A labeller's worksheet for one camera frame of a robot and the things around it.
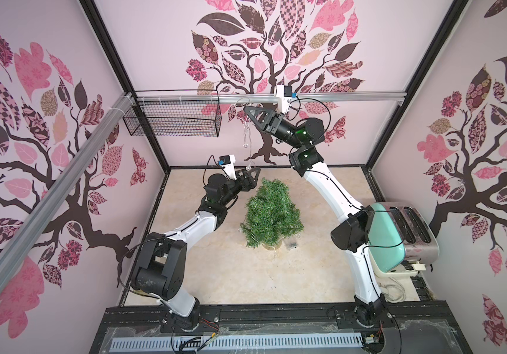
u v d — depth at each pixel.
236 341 0.70
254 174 0.78
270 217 0.69
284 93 0.59
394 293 0.79
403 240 0.74
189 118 0.79
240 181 0.74
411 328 0.72
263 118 0.60
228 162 0.73
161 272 0.45
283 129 0.61
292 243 0.91
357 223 0.53
